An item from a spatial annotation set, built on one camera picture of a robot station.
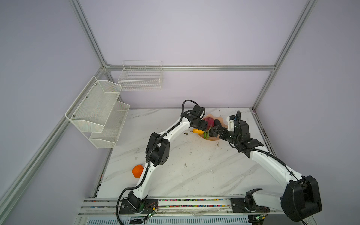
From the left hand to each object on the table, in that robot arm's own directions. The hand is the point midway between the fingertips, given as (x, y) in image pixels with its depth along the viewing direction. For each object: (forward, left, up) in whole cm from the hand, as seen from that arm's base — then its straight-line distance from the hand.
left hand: (201, 126), depth 96 cm
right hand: (-10, -5, +9) cm, 14 cm away
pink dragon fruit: (+6, -7, -2) cm, 10 cm away
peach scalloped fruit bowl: (-18, -5, +13) cm, 23 cm away
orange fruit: (-30, +39, -2) cm, 49 cm away
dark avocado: (+8, -13, -5) cm, 16 cm away
